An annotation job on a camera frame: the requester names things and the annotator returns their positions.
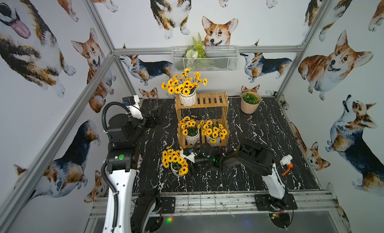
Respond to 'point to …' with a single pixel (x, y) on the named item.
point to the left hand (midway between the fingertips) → (155, 104)
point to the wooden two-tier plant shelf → (204, 100)
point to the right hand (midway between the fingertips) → (176, 166)
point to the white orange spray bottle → (287, 160)
